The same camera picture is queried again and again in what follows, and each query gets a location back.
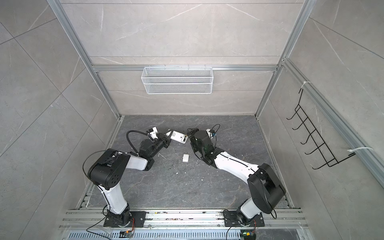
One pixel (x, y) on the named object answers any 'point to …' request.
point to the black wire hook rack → (330, 160)
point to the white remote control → (179, 136)
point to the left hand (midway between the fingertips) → (173, 127)
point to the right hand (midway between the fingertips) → (187, 132)
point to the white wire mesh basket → (177, 80)
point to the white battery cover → (185, 158)
